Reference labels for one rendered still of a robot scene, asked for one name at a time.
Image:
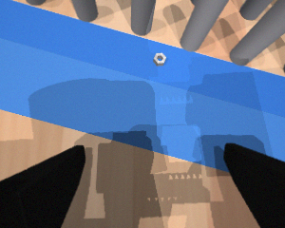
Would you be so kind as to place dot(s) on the silver hex nut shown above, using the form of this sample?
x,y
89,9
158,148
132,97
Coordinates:
x,y
159,56

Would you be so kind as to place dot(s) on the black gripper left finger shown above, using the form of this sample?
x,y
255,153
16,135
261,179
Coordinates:
x,y
40,196

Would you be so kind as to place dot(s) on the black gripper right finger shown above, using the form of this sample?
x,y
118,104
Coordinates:
x,y
260,179

